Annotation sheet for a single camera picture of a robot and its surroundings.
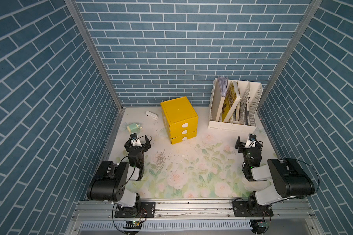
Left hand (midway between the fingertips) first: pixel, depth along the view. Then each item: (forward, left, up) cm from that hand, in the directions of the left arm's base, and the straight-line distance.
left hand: (141, 136), depth 89 cm
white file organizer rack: (+26, -74, -10) cm, 79 cm away
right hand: (-1, -67, 0) cm, 67 cm away
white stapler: (+26, -1, -8) cm, 28 cm away
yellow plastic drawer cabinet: (+5, -24, +11) cm, 27 cm away
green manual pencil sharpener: (+10, +8, -5) cm, 13 cm away
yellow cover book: (+22, -57, +13) cm, 63 cm away
